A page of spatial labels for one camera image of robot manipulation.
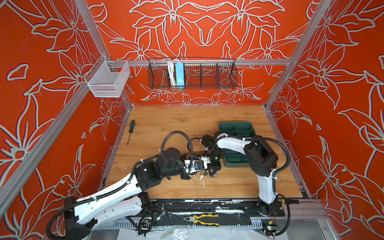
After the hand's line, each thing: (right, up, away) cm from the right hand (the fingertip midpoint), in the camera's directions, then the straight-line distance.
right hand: (209, 170), depth 86 cm
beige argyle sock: (-2, +1, -5) cm, 5 cm away
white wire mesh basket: (-65, +56, +7) cm, 86 cm away
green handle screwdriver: (-53, +23, +18) cm, 61 cm away
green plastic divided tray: (+12, +9, -6) cm, 16 cm away
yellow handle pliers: (-10, -17, -16) cm, 26 cm away
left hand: (-6, +12, -20) cm, 25 cm away
